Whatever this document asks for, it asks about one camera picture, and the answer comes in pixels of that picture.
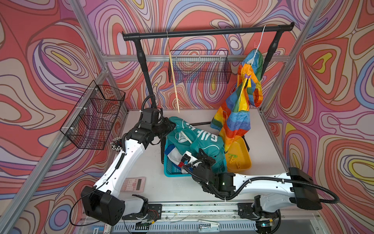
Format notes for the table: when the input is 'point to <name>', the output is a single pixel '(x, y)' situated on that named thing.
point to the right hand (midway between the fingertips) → (203, 152)
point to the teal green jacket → (185, 137)
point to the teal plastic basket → (170, 169)
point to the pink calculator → (134, 185)
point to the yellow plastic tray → (238, 157)
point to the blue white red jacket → (175, 156)
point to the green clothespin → (233, 156)
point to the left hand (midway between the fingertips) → (177, 124)
